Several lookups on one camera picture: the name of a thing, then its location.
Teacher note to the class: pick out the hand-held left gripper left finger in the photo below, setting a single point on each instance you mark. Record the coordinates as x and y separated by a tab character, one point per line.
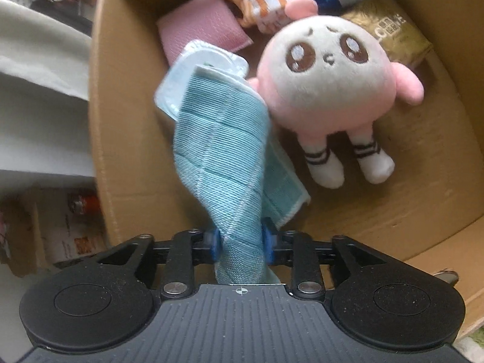
214	247

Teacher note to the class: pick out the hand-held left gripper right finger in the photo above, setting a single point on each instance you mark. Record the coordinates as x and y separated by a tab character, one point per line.
267	247

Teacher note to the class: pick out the light blue towel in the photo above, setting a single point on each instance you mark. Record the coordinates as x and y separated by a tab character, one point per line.
223	151

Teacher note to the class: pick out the brown cardboard box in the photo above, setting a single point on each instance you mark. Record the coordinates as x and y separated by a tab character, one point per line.
378	204

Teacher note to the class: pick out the pink round plush doll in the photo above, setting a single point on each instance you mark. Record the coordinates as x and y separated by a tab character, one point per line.
325	83

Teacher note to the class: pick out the clear plastic blister pack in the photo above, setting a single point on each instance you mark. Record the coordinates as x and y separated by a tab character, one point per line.
200	56

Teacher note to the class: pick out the pink sponge cloth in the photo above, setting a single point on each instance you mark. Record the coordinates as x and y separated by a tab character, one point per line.
204	22

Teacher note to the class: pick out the gold tissue pack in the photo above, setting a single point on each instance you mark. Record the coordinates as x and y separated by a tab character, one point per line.
393	34

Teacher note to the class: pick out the printed cardboard carton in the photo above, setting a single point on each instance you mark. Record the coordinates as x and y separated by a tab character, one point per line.
64	227

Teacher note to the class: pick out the white curtain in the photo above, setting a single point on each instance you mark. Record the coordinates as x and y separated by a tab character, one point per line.
37	53

